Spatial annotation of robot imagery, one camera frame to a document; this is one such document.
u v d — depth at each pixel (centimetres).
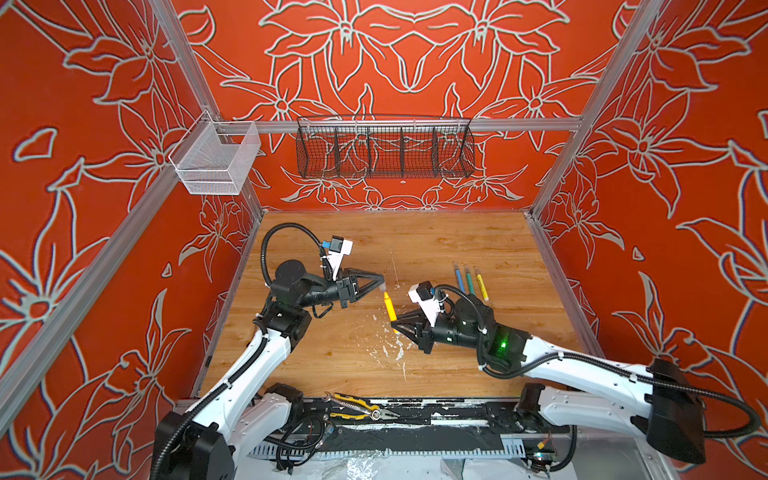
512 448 70
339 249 60
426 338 59
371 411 73
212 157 93
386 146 97
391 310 66
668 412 39
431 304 61
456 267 103
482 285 97
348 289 60
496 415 73
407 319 67
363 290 62
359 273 62
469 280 98
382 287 64
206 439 38
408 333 66
